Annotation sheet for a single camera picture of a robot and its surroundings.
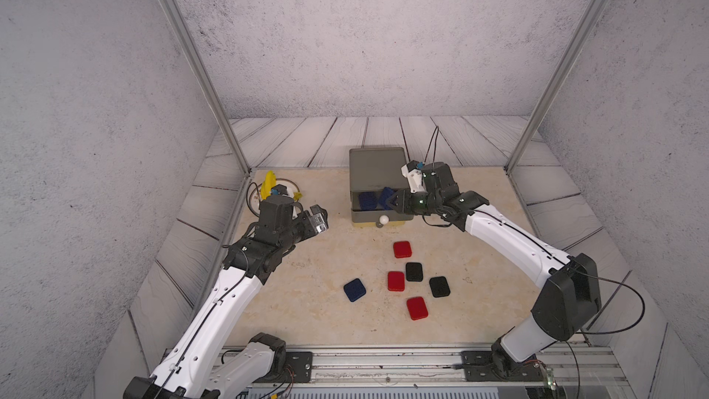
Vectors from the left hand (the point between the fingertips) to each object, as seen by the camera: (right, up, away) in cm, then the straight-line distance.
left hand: (319, 216), depth 74 cm
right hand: (+19, +4, +5) cm, 20 cm away
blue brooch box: (+13, +4, +17) cm, 22 cm away
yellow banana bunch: (-25, +10, +34) cm, 43 cm away
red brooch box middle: (+22, -22, +15) cm, 34 cm away
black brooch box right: (+36, -23, +14) cm, 45 cm away
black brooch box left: (+28, -20, +16) cm, 38 cm away
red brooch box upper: (+25, -13, +22) cm, 36 cm away
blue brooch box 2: (+18, +6, +8) cm, 21 cm away
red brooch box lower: (+28, -28, +8) cm, 40 cm away
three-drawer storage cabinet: (+16, +12, +17) cm, 26 cm away
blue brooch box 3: (+9, -24, +12) cm, 28 cm away
